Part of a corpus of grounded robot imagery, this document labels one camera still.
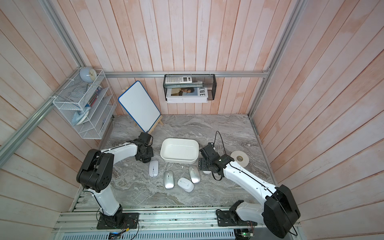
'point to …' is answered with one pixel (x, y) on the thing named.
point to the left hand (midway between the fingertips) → (147, 155)
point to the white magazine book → (187, 95)
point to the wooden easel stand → (160, 120)
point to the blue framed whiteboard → (137, 101)
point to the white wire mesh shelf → (90, 106)
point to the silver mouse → (169, 179)
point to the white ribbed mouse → (185, 184)
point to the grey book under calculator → (196, 84)
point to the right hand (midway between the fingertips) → (206, 162)
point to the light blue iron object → (80, 116)
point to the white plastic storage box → (183, 151)
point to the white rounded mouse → (195, 174)
